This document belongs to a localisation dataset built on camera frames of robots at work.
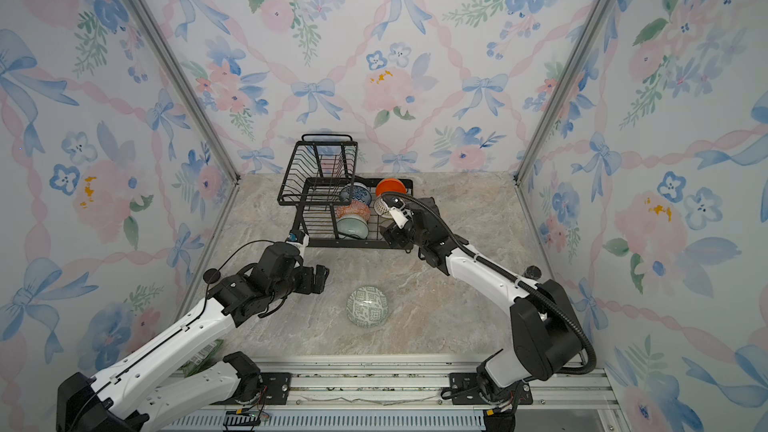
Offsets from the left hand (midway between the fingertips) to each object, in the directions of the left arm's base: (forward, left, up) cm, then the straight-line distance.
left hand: (314, 266), depth 79 cm
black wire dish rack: (+41, +5, -2) cm, 41 cm away
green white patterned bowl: (-5, -13, -14) cm, 20 cm away
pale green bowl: (+20, -7, -9) cm, 23 cm away
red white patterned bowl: (+30, -7, -12) cm, 33 cm away
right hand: (+16, -21, +3) cm, 27 cm away
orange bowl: (+36, -20, -7) cm, 42 cm away
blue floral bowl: (+36, -7, -10) cm, 39 cm away
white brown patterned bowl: (+30, -16, -12) cm, 36 cm away
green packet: (-26, +11, +17) cm, 33 cm away
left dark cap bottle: (0, +30, -6) cm, 31 cm away
